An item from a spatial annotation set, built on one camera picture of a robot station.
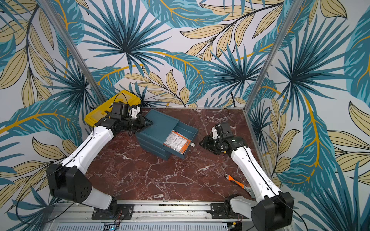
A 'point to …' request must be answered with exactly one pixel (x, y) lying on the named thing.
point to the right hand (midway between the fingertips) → (202, 144)
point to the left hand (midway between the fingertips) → (151, 126)
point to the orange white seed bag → (177, 142)
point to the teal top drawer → (187, 131)
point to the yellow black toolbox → (126, 96)
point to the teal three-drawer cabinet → (167, 135)
